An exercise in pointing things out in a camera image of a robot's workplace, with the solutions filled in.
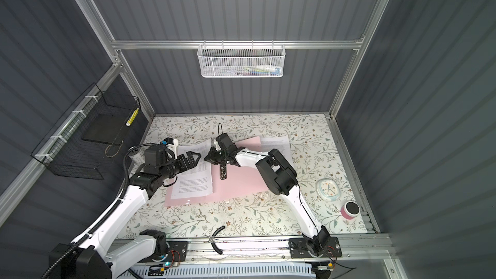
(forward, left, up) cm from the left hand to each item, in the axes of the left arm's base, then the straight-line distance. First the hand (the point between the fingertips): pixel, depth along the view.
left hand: (193, 157), depth 82 cm
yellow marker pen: (+15, +25, +11) cm, 31 cm away
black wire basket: (+2, +37, +10) cm, 39 cm away
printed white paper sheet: (-2, +1, -17) cm, 17 cm away
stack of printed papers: (+17, -43, -15) cm, 48 cm away
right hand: (+7, -2, -13) cm, 15 cm away
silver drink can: (+6, +27, -3) cm, 27 cm away
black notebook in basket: (+9, +33, +11) cm, 36 cm away
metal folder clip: (+1, -11, -16) cm, 19 cm away
